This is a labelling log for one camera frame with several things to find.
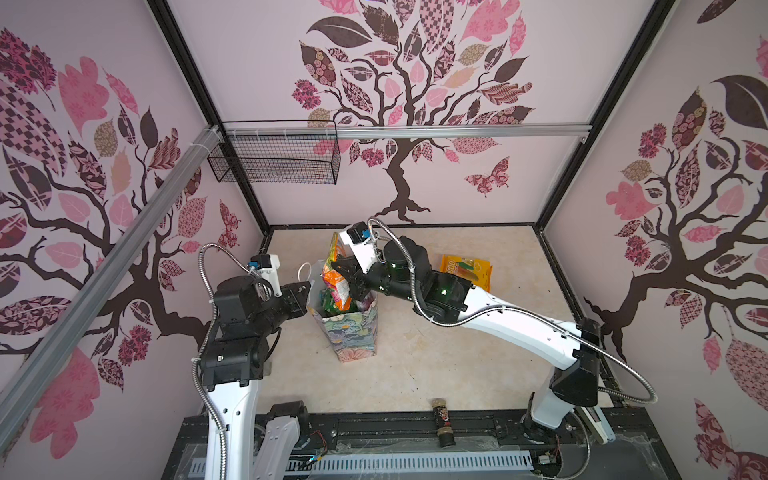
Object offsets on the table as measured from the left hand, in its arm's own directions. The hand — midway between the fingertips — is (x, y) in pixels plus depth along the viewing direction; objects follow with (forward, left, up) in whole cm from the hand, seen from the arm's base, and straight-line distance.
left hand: (311, 290), depth 67 cm
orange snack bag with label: (-1, -6, +5) cm, 8 cm away
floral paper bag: (-5, -8, -14) cm, 17 cm away
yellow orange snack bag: (+23, -49, -24) cm, 59 cm away
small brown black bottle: (-24, -32, -26) cm, 48 cm away
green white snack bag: (+1, -3, -9) cm, 10 cm away
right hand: (+2, -7, +9) cm, 12 cm away
